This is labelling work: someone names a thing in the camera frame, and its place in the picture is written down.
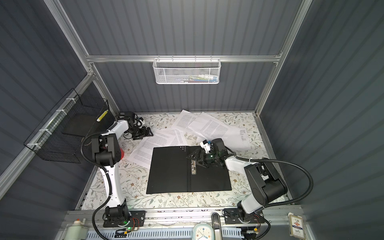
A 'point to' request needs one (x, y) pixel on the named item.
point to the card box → (296, 226)
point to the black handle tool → (216, 225)
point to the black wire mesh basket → (77, 118)
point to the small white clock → (203, 231)
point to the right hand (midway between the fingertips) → (194, 161)
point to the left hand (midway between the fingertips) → (146, 135)
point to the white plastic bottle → (77, 231)
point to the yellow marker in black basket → (99, 118)
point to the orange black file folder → (170, 171)
